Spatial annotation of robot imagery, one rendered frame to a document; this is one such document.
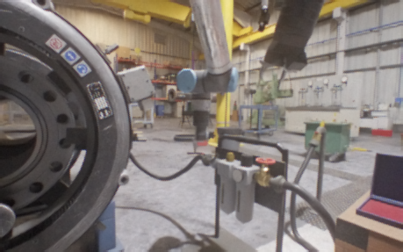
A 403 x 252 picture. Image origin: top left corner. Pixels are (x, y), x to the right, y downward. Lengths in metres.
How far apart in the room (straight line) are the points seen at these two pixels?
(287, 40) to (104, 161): 0.56
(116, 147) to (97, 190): 0.13
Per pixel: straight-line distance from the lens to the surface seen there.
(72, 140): 0.76
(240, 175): 0.83
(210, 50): 0.69
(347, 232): 0.54
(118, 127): 0.66
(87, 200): 0.69
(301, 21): 0.47
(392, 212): 0.62
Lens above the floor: 0.68
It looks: 4 degrees down
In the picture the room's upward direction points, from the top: 1 degrees clockwise
